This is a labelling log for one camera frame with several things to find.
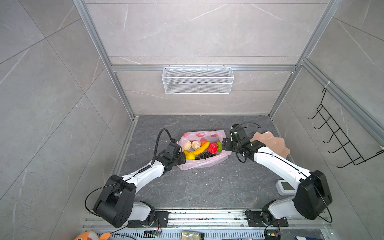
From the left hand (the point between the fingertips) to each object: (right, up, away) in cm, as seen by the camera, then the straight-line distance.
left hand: (183, 153), depth 89 cm
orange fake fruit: (+13, +6, +8) cm, 16 cm away
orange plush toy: (-39, -32, -25) cm, 56 cm away
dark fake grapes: (+14, -2, +3) cm, 14 cm away
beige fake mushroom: (+8, +5, +6) cm, 11 cm away
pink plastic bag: (+18, +10, +5) cm, 21 cm away
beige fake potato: (+2, +4, +6) cm, 8 cm away
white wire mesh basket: (+7, +48, +12) cm, 50 cm away
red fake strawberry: (+18, +3, +1) cm, 18 cm away
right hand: (+26, +7, -2) cm, 27 cm away
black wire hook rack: (+71, +4, -31) cm, 78 cm away
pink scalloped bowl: (+62, +4, +11) cm, 64 cm away
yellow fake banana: (+10, +1, +5) cm, 11 cm away
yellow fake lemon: (+4, -2, +1) cm, 4 cm away
